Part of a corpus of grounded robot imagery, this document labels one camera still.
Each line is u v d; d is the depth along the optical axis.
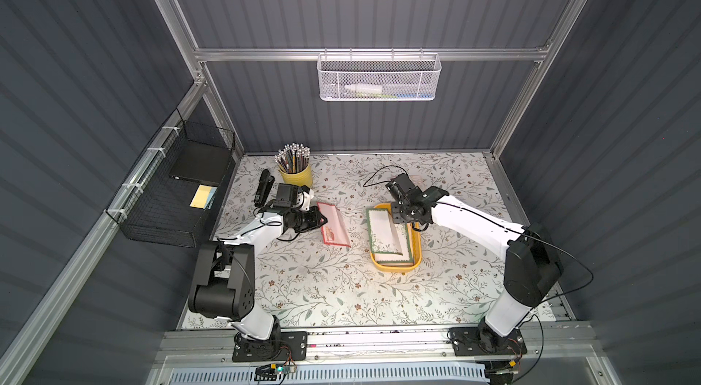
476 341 0.69
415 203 0.63
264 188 1.09
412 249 0.91
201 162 0.79
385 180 0.69
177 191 0.75
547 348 0.73
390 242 0.90
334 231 0.92
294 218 0.75
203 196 0.75
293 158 0.97
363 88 0.91
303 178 0.97
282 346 0.72
